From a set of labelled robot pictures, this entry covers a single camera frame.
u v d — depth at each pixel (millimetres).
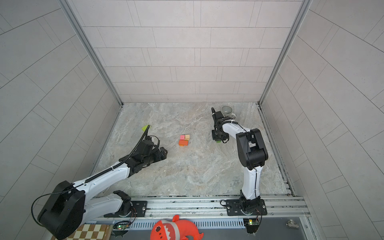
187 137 937
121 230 649
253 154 514
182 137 936
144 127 1002
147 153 667
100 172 494
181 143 937
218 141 913
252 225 680
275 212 716
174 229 600
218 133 740
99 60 919
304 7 711
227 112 1082
